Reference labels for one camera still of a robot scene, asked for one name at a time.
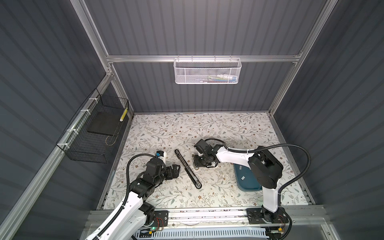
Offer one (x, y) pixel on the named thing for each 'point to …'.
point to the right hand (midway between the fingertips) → (196, 166)
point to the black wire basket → (93, 132)
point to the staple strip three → (243, 178)
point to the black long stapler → (188, 170)
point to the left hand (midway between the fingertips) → (173, 167)
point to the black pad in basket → (106, 122)
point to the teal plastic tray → (246, 179)
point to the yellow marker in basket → (123, 115)
